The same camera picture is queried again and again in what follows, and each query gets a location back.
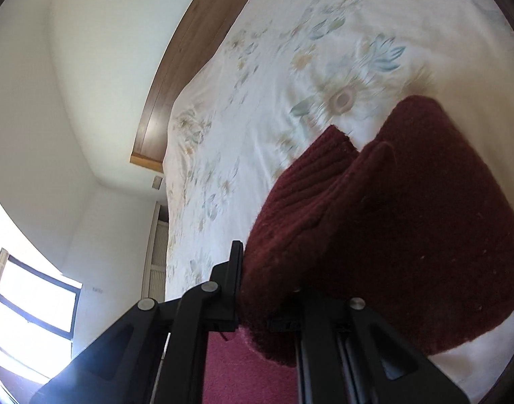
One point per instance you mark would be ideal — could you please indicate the floral white duvet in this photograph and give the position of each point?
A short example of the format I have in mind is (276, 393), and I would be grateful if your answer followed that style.
(289, 69)

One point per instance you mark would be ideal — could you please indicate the wooden headboard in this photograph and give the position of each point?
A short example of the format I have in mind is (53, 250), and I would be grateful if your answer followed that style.
(196, 39)

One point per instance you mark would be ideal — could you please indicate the window with dark frame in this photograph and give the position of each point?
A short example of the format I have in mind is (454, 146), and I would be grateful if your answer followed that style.
(38, 308)

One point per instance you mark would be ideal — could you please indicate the left wall switch plate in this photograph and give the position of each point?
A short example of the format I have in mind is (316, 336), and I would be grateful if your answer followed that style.
(157, 182)

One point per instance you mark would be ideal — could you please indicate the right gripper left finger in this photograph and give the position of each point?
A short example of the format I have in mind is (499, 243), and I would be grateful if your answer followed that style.
(155, 352)

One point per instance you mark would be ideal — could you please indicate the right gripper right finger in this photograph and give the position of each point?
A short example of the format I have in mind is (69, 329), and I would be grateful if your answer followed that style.
(357, 357)

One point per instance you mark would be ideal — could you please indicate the low radiator cover cabinet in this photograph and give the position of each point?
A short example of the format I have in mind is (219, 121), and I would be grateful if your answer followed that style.
(155, 263)

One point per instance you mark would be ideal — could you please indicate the dark red knit sweater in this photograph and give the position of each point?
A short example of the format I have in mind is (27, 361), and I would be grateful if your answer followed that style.
(414, 223)

